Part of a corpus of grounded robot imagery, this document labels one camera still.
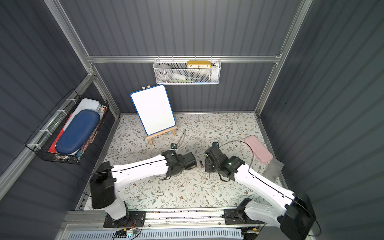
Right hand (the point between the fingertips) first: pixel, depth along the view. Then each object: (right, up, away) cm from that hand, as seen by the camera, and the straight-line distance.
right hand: (211, 162), depth 80 cm
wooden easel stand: (-39, +13, +17) cm, 44 cm away
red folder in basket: (-72, +10, -15) cm, 74 cm away
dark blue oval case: (-61, +20, -13) cm, 66 cm away
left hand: (-21, -2, -1) cm, 21 cm away
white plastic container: (-67, +32, -2) cm, 74 cm away
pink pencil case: (+34, +1, +14) cm, 37 cm away
